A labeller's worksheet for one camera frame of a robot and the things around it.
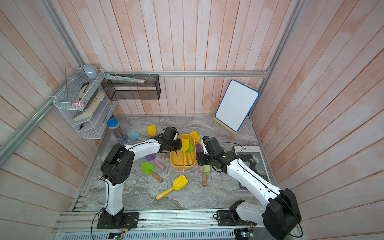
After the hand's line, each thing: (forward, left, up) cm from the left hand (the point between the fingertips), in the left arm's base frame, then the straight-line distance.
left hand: (181, 147), depth 98 cm
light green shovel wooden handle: (-14, -16, -2) cm, 21 cm away
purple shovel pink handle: (-6, +19, -2) cm, 20 cm away
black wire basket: (+35, +45, +20) cm, 60 cm away
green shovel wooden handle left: (-14, +20, -3) cm, 25 cm away
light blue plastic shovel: (+12, +36, -3) cm, 38 cm away
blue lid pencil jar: (+7, +42, +15) cm, 45 cm away
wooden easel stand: (+10, -35, +4) cm, 37 cm away
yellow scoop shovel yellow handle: (+10, -11, -2) cm, 15 cm away
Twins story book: (-7, -45, +1) cm, 45 cm away
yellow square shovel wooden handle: (+17, +23, -3) cm, 29 cm away
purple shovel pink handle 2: (-1, -12, 0) cm, 12 cm away
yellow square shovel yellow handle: (+2, -2, -2) cm, 4 cm away
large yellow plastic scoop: (-23, +1, -3) cm, 23 cm away
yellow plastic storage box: (-7, +3, 0) cm, 8 cm away
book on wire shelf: (+8, +49, +29) cm, 57 cm away
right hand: (-12, -11, +9) cm, 19 cm away
